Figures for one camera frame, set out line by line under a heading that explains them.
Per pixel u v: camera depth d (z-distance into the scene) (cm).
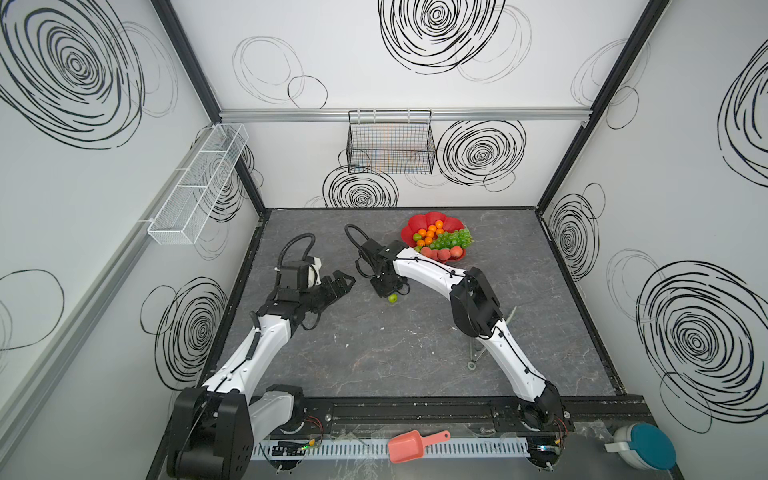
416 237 109
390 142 124
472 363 82
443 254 100
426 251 102
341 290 74
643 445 64
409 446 70
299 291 65
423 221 112
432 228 112
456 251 100
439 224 112
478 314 61
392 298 92
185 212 73
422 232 111
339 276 75
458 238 103
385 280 84
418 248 103
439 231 110
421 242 108
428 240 108
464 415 76
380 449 70
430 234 109
